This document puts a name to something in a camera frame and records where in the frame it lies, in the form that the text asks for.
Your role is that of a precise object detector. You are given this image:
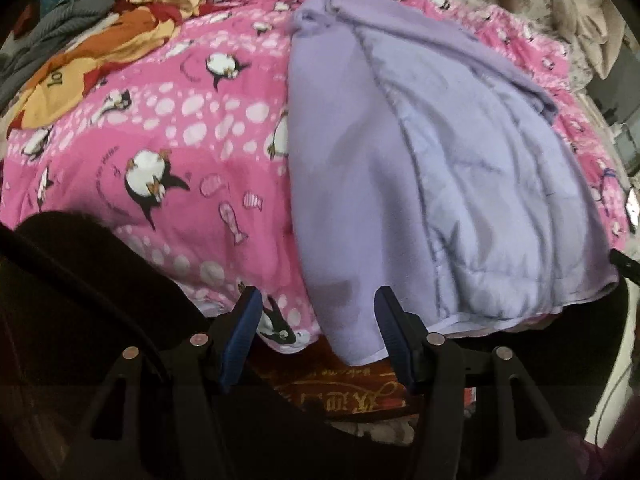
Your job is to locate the grey striped shirt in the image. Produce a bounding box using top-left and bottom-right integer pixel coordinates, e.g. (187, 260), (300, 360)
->
(1, 0), (116, 110)

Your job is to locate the red gold floor mat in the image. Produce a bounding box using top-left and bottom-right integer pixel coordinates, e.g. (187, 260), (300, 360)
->
(254, 334), (482, 416)

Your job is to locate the pink penguin print quilt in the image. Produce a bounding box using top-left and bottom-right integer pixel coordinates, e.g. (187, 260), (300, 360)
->
(1, 0), (628, 353)

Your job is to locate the orange yellow cartoon blanket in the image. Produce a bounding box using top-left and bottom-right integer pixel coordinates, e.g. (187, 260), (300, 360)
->
(8, 0), (205, 129)

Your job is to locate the lilac padded jacket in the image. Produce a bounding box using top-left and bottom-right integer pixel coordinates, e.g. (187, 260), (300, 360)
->
(288, 0), (618, 365)

